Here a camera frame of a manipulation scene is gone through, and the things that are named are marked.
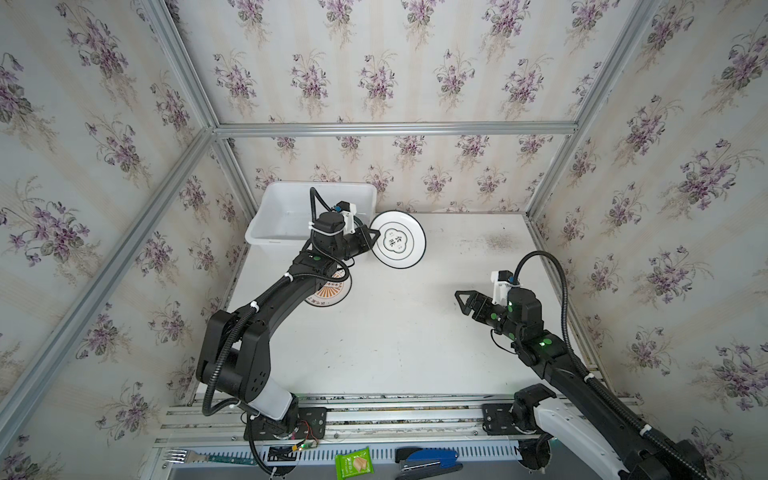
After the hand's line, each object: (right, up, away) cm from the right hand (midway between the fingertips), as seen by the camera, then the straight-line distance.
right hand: (461, 298), depth 80 cm
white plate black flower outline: (-16, +16, +5) cm, 23 cm away
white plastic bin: (-62, +26, +35) cm, 75 cm away
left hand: (-22, +19, +2) cm, 29 cm away
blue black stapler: (-12, -35, -13) cm, 39 cm away
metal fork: (-68, -35, -11) cm, 77 cm away
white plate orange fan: (-38, -1, +18) cm, 43 cm away
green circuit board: (-56, -35, -11) cm, 68 cm away
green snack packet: (-28, -36, -12) cm, 47 cm away
